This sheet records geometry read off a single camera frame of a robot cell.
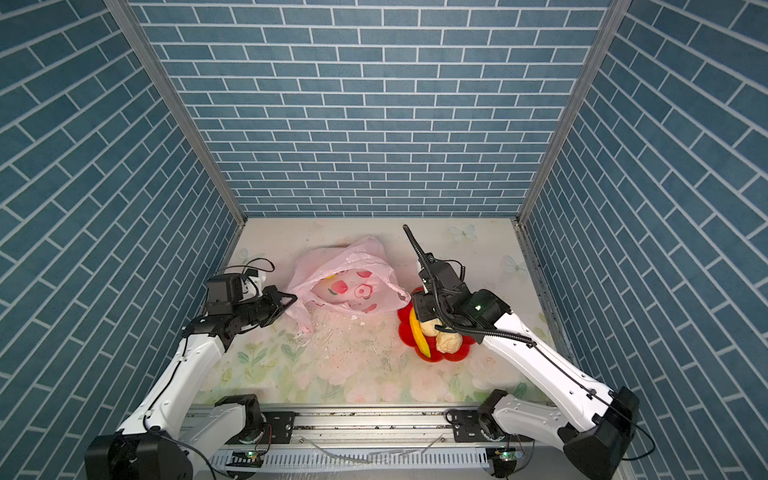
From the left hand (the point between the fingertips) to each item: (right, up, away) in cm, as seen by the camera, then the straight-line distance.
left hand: (298, 295), depth 80 cm
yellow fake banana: (+33, -10, +7) cm, 35 cm away
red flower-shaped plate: (+30, -14, +7) cm, 34 cm away
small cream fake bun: (+36, -10, +5) cm, 38 cm away
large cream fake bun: (+42, -14, +2) cm, 44 cm away
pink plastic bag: (+13, +2, +22) cm, 26 cm away
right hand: (+32, +1, -5) cm, 33 cm away
